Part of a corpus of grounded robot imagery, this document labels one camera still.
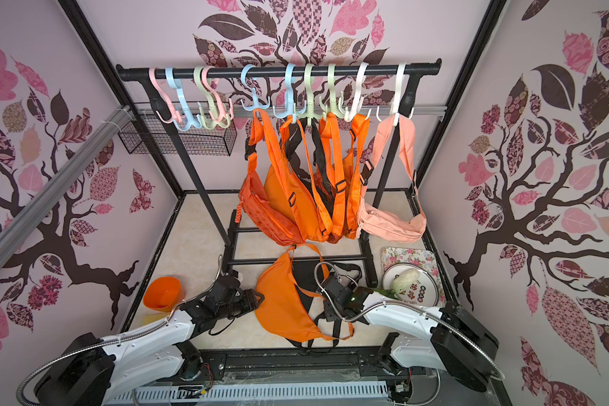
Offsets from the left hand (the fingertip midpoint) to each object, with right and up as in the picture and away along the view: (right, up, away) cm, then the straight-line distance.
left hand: (261, 305), depth 85 cm
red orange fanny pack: (0, +32, -12) cm, 34 cm away
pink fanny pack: (+38, +29, -11) cm, 49 cm away
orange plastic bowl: (-36, +3, +3) cm, 36 cm away
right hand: (+24, -1, 0) cm, 24 cm away
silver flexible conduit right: (+35, +13, -33) cm, 50 cm away
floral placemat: (+49, +15, +13) cm, 53 cm away
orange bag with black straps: (+9, +4, +2) cm, 10 cm away
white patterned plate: (+57, +4, +3) cm, 57 cm away
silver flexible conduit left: (-24, +3, -11) cm, 26 cm away
